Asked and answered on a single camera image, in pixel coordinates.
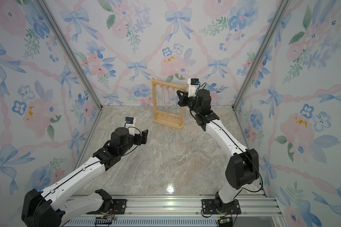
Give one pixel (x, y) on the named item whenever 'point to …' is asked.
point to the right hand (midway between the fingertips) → (178, 90)
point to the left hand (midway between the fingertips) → (141, 128)
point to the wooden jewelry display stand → (166, 118)
